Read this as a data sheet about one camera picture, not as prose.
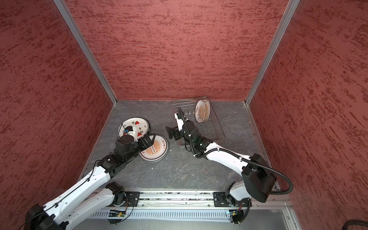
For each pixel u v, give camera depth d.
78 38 0.82
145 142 0.69
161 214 0.77
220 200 0.74
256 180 0.42
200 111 1.03
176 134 0.70
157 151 0.90
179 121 0.67
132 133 0.71
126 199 0.73
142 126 1.03
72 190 0.45
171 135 0.71
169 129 0.70
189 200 0.76
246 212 0.70
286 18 0.75
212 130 1.03
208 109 0.97
